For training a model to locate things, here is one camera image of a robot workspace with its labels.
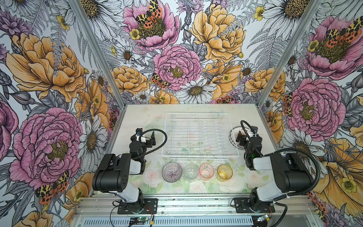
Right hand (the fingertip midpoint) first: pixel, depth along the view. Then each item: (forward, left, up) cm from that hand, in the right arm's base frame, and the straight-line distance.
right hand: (246, 135), depth 94 cm
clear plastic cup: (-20, +37, -6) cm, 42 cm away
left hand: (+1, +64, +2) cm, 64 cm away
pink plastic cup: (-20, +28, -6) cm, 35 cm away
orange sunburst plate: (+3, +7, -5) cm, 9 cm away
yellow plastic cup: (-21, +17, -6) cm, 28 cm away
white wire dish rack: (+5, +30, -6) cm, 31 cm away
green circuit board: (-42, +64, -7) cm, 77 cm away
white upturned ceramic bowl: (-20, +48, -6) cm, 53 cm away
